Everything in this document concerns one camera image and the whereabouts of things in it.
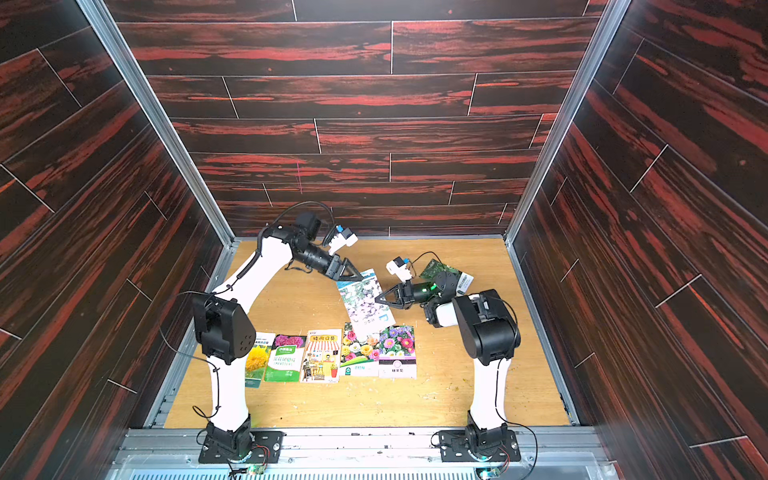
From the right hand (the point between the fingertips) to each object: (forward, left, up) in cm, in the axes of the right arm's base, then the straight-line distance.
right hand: (379, 298), depth 82 cm
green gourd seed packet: (+26, -19, -17) cm, 37 cm away
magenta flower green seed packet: (-12, +28, -16) cm, 35 cm away
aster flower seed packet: (-8, -6, -18) cm, 20 cm away
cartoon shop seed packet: (-12, +17, -17) cm, 27 cm away
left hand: (+5, +6, +3) cm, 9 cm away
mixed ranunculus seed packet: (-10, +6, -17) cm, 21 cm away
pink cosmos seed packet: (-6, +3, 0) cm, 6 cm away
